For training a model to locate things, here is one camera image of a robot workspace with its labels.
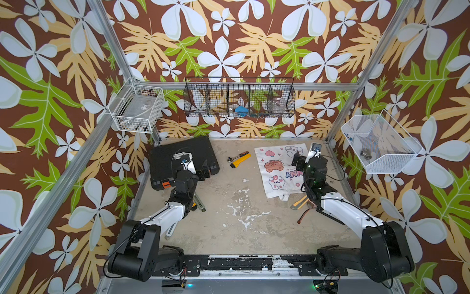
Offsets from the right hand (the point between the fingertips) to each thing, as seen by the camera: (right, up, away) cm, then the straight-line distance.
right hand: (306, 152), depth 84 cm
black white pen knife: (-63, -36, -1) cm, 72 cm away
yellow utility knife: (-31, -5, +24) cm, 40 cm away
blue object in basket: (-30, +22, +9) cm, 38 cm away
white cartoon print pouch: (-8, -13, +15) cm, 22 cm away
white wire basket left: (-81, +21, +2) cm, 84 cm away
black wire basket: (-31, +30, +14) cm, 46 cm away
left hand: (-52, -3, +2) cm, 52 cm away
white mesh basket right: (+32, +3, -4) cm, 32 cm away
